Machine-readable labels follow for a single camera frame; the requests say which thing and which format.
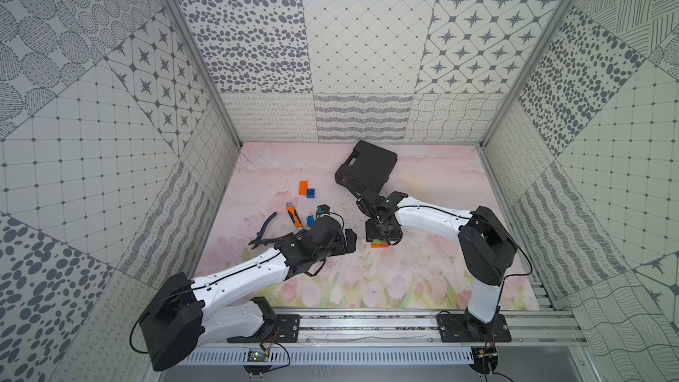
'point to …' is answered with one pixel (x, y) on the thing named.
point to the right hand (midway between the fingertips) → (381, 239)
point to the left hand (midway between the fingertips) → (354, 242)
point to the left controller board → (257, 355)
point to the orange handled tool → (294, 217)
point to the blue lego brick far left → (310, 193)
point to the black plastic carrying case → (369, 166)
